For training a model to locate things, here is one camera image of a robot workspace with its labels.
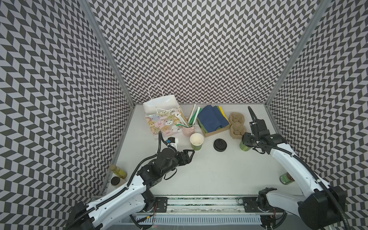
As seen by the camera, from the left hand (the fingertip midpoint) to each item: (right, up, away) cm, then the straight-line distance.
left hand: (190, 154), depth 75 cm
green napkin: (+8, +13, +27) cm, 31 cm away
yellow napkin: (+25, +22, +33) cm, 47 cm away
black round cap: (-38, -13, -3) cm, 40 cm away
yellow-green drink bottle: (-38, -9, -1) cm, 39 cm away
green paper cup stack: (+4, +5, +16) cm, 17 cm away
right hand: (+34, +5, +7) cm, 35 cm away
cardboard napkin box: (+20, +11, +20) cm, 30 cm away
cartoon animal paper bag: (-16, +23, +3) cm, 28 cm away
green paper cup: (+31, +2, +8) cm, 32 cm away
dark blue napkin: (+15, +18, +24) cm, 34 cm away
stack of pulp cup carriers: (+33, +12, +22) cm, 41 cm away
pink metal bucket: (-2, +10, +20) cm, 22 cm away
